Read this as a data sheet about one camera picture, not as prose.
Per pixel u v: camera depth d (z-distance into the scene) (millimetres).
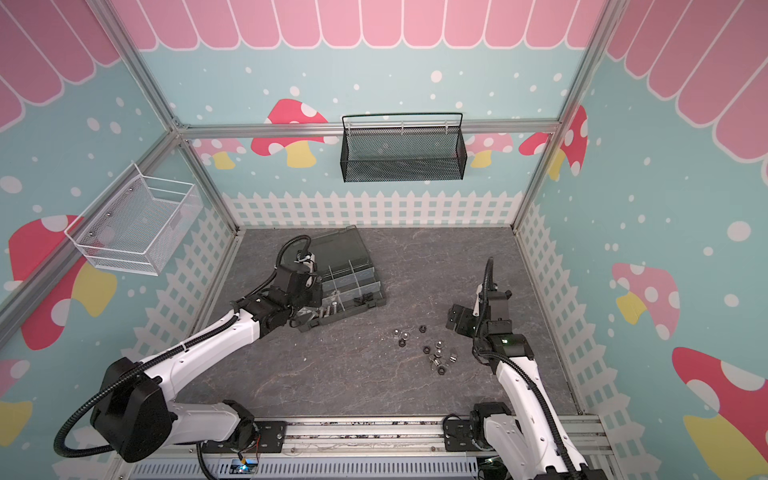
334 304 968
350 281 1015
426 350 889
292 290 638
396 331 918
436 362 852
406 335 917
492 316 600
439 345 893
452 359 863
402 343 896
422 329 926
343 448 738
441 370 851
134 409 404
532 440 426
